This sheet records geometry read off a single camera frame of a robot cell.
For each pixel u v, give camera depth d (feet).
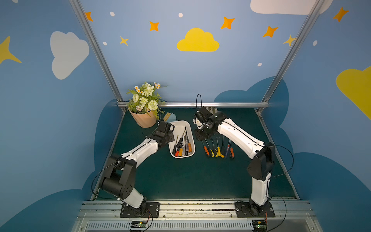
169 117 3.82
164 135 2.30
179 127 3.34
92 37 2.58
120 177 1.46
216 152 3.12
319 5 2.26
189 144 3.14
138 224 2.35
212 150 3.14
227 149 3.16
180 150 3.07
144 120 3.29
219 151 3.14
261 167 1.58
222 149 3.22
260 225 2.40
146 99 2.85
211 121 1.97
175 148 3.06
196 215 2.41
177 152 3.03
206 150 3.14
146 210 2.36
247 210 2.44
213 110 4.03
